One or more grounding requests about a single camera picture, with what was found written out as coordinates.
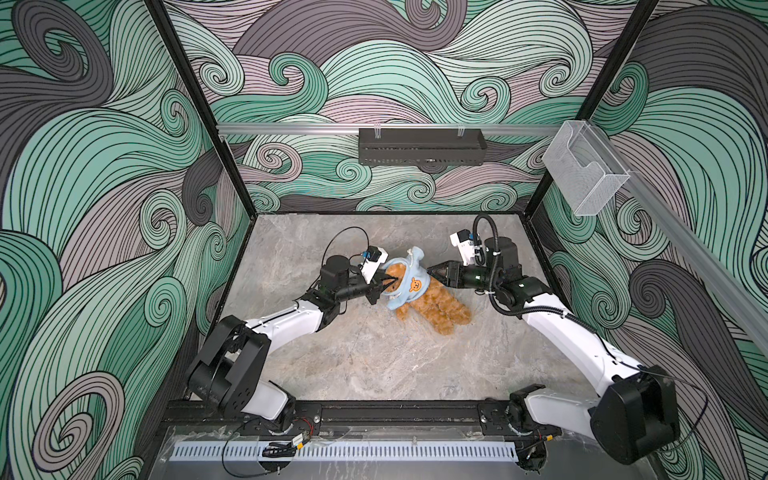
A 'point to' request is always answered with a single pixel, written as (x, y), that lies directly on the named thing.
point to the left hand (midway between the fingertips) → (396, 274)
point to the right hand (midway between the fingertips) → (432, 271)
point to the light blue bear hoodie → (416, 281)
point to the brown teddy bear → (437, 305)
